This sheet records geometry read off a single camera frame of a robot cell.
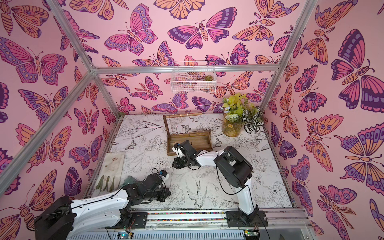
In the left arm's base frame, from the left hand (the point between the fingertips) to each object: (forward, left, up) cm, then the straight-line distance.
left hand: (172, 193), depth 82 cm
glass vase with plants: (+45, -40, +18) cm, 63 cm away
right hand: (+18, +1, +1) cm, 18 cm away
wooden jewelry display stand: (+36, -17, 0) cm, 40 cm away
